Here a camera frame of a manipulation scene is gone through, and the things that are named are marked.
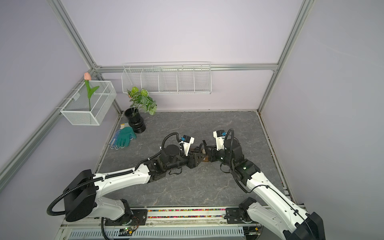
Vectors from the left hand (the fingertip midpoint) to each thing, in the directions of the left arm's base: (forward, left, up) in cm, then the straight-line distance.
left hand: (203, 156), depth 73 cm
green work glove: (+32, +54, -21) cm, 66 cm away
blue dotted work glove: (+25, +61, -20) cm, 69 cm away
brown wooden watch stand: (-4, -1, +4) cm, 6 cm away
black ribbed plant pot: (+34, +43, -10) cm, 56 cm away
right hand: (+5, -1, +1) cm, 5 cm away
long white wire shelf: (+59, +3, +6) cm, 59 cm away
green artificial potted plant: (+35, +34, +9) cm, 50 cm away
